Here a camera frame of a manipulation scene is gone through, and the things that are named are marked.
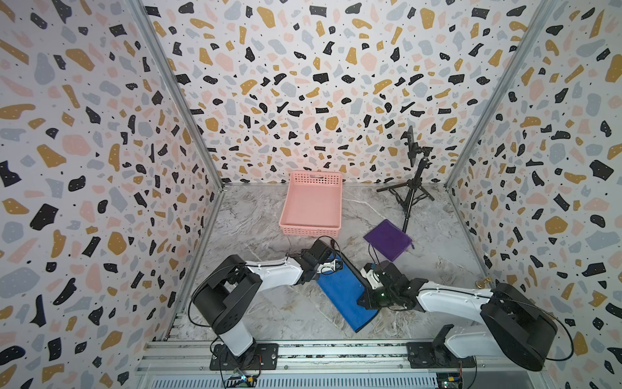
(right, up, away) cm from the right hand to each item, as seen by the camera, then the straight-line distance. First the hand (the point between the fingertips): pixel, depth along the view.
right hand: (358, 303), depth 84 cm
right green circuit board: (+26, -18, -13) cm, 34 cm away
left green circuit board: (-36, -18, -13) cm, 42 cm away
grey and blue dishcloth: (-5, +4, +2) cm, 7 cm away
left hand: (-17, +14, +9) cm, 24 cm away
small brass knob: (+46, +5, +5) cm, 47 cm away
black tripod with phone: (+25, +39, +25) cm, 53 cm away
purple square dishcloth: (+15, +20, +18) cm, 31 cm away
